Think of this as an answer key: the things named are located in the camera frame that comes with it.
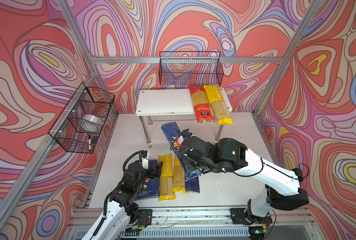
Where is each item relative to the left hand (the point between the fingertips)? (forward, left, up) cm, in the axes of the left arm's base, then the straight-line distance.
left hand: (156, 160), depth 80 cm
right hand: (-10, -16, +17) cm, 25 cm away
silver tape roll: (+13, +30, +19) cm, 38 cm away
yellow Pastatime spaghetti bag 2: (-9, -12, -12) cm, 19 cm away
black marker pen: (+3, +31, +13) cm, 34 cm away
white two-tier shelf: (+23, -8, +22) cm, 32 cm away
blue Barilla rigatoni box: (-12, +3, -6) cm, 14 cm away
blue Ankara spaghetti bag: (-10, -20, -11) cm, 25 cm away
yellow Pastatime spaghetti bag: (-14, -6, -10) cm, 18 cm away
